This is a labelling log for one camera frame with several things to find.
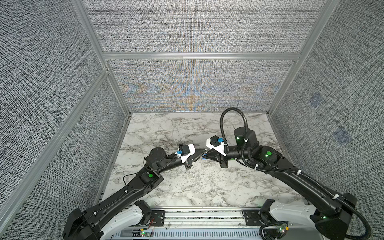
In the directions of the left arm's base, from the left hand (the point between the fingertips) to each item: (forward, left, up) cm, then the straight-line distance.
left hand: (203, 149), depth 62 cm
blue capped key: (-2, 0, -1) cm, 2 cm away
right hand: (+1, -1, -3) cm, 3 cm away
